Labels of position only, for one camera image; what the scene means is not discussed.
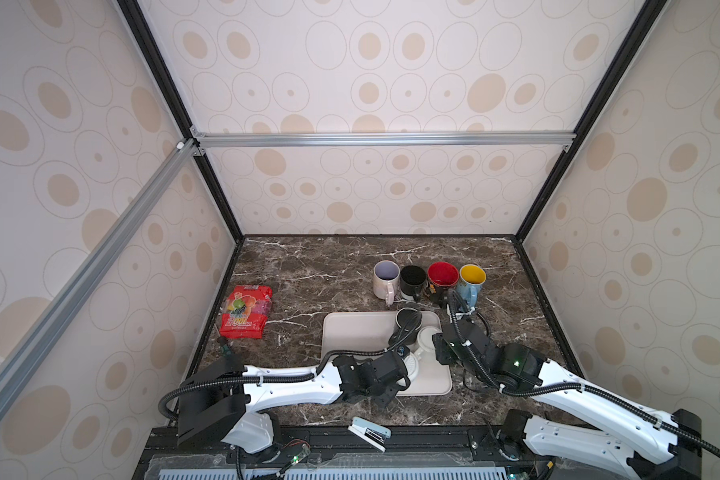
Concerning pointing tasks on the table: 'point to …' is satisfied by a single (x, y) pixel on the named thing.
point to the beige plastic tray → (371, 330)
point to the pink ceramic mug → (386, 280)
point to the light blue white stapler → (374, 434)
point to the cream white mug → (425, 339)
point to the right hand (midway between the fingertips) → (440, 338)
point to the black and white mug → (412, 280)
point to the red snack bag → (245, 313)
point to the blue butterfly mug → (469, 286)
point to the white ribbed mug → (412, 367)
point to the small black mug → (408, 322)
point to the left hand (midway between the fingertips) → (398, 386)
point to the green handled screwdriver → (222, 342)
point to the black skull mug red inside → (441, 276)
